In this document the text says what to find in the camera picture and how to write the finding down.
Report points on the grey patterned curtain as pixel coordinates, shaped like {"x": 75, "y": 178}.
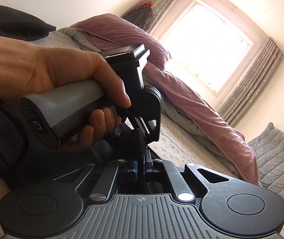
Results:
{"x": 171, "y": 2}
{"x": 254, "y": 87}

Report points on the grey hanging jacket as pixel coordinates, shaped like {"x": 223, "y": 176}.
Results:
{"x": 140, "y": 17}

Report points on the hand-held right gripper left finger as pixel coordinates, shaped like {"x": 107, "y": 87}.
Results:
{"x": 135, "y": 173}

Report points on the purple pillow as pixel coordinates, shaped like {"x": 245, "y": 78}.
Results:
{"x": 127, "y": 37}

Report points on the red dotted cloth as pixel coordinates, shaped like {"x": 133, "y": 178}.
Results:
{"x": 145, "y": 4}

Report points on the purple duvet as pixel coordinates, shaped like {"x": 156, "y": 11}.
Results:
{"x": 206, "y": 119}

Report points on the window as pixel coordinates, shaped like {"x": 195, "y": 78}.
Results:
{"x": 214, "y": 47}

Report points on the bed with floral sheet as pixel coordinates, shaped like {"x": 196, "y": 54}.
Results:
{"x": 179, "y": 149}

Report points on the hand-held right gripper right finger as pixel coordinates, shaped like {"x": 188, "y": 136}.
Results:
{"x": 145, "y": 170}

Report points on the grey quilted headboard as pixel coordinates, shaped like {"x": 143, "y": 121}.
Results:
{"x": 279, "y": 164}

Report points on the black pants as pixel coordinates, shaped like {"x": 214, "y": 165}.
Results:
{"x": 132, "y": 143}

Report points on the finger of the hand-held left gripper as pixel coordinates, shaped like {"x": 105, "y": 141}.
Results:
{"x": 138, "y": 122}

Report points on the dark cloth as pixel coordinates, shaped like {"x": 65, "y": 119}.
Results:
{"x": 19, "y": 22}

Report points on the person's left hand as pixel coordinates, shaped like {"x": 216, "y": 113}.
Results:
{"x": 57, "y": 67}

